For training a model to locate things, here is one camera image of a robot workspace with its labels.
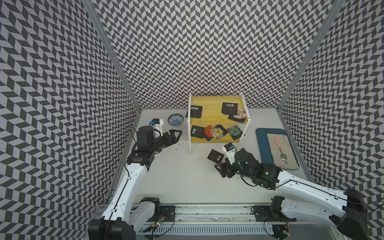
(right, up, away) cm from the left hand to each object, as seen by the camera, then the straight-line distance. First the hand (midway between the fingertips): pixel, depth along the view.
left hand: (177, 135), depth 76 cm
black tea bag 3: (+10, +1, +9) cm, 14 cm away
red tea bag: (+16, +1, +9) cm, 18 cm away
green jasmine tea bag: (+32, +1, +10) cm, 34 cm away
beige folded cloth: (+67, -19, +13) cm, 71 cm away
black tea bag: (+10, +12, -2) cm, 15 cm away
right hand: (+23, -15, -1) cm, 27 cm away
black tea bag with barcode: (+21, -14, +15) cm, 30 cm away
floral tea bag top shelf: (+31, +9, -6) cm, 32 cm away
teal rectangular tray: (+54, -11, +20) cm, 58 cm away
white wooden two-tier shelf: (+20, +8, -5) cm, 22 cm away
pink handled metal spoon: (+63, -15, +16) cm, 67 cm away
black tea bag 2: (+26, +13, -2) cm, 30 cm away
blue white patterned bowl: (-6, +8, +33) cm, 34 cm away
